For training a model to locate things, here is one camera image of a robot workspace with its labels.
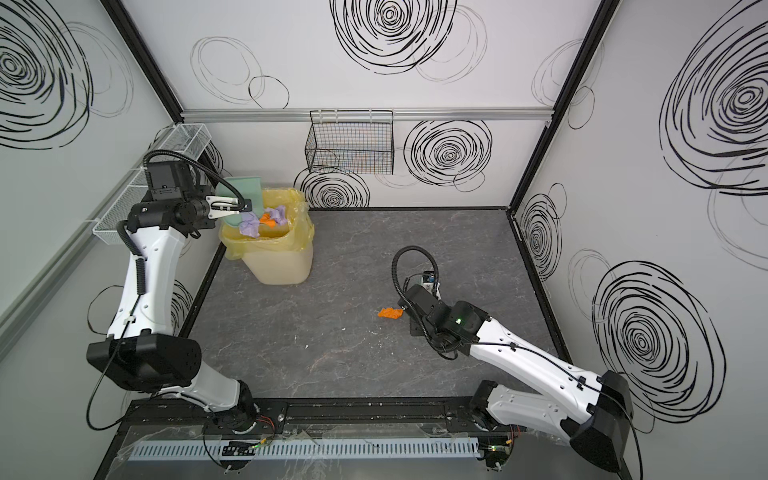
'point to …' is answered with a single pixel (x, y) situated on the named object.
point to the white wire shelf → (180, 143)
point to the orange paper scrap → (390, 312)
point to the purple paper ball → (278, 214)
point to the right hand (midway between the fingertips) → (415, 319)
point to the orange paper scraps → (265, 219)
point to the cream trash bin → (281, 267)
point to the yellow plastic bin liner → (296, 233)
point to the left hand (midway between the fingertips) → (198, 193)
